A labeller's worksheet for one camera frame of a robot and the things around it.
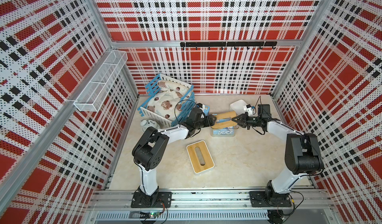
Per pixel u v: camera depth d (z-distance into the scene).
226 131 0.92
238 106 1.11
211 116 0.85
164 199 0.73
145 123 0.91
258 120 0.78
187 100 1.02
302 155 0.48
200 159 0.87
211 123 0.84
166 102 1.04
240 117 0.85
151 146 0.54
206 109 1.05
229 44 0.88
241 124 0.83
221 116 0.92
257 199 0.73
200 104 0.87
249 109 0.88
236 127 0.91
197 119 0.77
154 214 0.69
